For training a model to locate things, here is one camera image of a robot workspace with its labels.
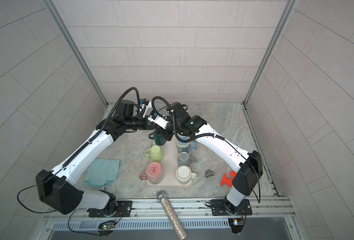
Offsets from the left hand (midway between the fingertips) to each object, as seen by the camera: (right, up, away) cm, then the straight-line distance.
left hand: (163, 121), depth 72 cm
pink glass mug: (-5, -25, 0) cm, 26 cm away
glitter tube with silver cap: (+7, -46, -7) cm, 47 cm away
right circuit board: (+34, -48, -4) cm, 59 cm away
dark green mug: (-5, -12, +18) cm, 22 cm away
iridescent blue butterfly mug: (+11, -15, +11) cm, 22 cm away
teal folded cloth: (-34, -28, +9) cm, 45 cm away
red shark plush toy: (+33, -33, +8) cm, 47 cm away
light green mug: (-5, -18, +8) cm, 20 cm away
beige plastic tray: (+2, -26, +15) cm, 30 cm away
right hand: (-3, -4, 0) cm, 5 cm away
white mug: (+10, -27, +4) cm, 29 cm away
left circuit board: (-23, -45, -7) cm, 51 cm away
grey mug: (+10, -20, +7) cm, 24 cm away
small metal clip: (+23, -29, +9) cm, 38 cm away
